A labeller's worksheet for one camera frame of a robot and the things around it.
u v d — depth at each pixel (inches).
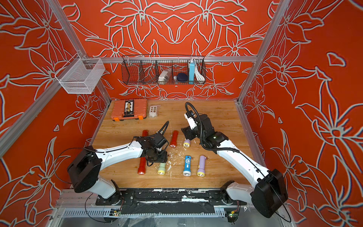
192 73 34.5
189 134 27.1
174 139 37.3
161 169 31.3
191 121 26.6
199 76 36.0
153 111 42.2
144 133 38.5
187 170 31.3
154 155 27.5
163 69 38.3
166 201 28.6
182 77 37.5
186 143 35.4
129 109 40.8
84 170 17.0
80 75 36.2
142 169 31.6
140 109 42.2
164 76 36.1
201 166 31.9
